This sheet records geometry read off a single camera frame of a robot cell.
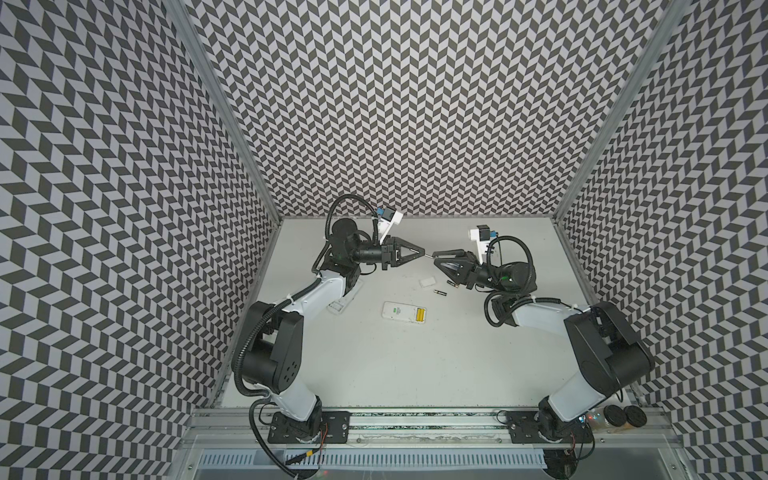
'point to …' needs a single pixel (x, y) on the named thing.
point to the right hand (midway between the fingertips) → (431, 268)
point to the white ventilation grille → (380, 459)
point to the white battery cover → (427, 281)
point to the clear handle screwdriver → (429, 256)
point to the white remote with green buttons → (404, 312)
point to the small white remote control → (340, 304)
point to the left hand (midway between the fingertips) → (424, 254)
